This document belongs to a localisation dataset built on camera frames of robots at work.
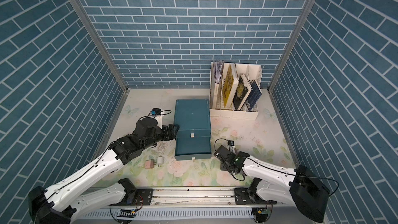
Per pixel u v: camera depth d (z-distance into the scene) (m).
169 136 0.65
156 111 0.65
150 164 0.82
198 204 0.73
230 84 0.94
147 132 0.55
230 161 0.64
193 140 0.80
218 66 0.93
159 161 0.83
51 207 0.38
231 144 0.77
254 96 1.01
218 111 0.97
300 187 0.41
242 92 0.99
